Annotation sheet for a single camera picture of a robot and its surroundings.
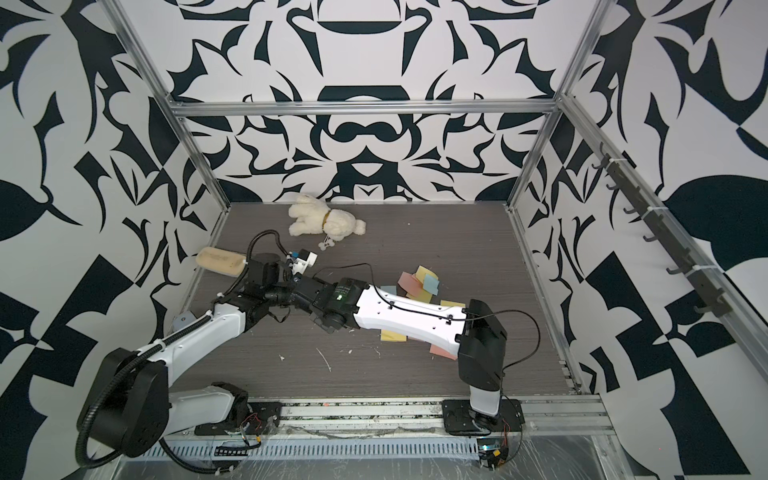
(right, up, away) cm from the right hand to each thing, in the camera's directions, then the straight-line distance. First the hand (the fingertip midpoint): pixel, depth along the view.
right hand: (330, 299), depth 78 cm
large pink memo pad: (+29, -16, +7) cm, 34 cm away
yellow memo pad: (+15, -12, +9) cm, 21 cm away
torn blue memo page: (+29, +1, +21) cm, 35 cm away
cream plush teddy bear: (-12, +23, +27) cm, 38 cm away
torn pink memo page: (+22, +1, +19) cm, 29 cm away
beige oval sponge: (-39, +8, +21) cm, 45 cm away
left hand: (+1, +3, +2) cm, 4 cm away
